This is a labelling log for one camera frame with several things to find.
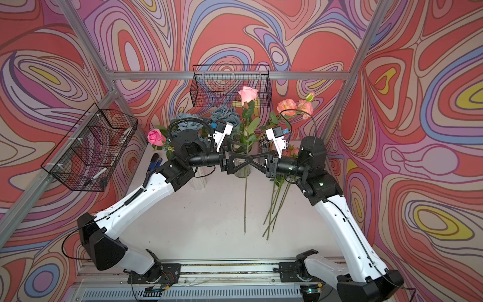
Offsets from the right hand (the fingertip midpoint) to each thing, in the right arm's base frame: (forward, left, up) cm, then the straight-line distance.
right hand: (246, 166), depth 58 cm
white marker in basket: (+7, +60, -13) cm, 62 cm away
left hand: (+3, -1, +2) cm, 3 cm away
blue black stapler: (+34, +52, -37) cm, 72 cm away
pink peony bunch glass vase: (+17, -19, -39) cm, 47 cm away
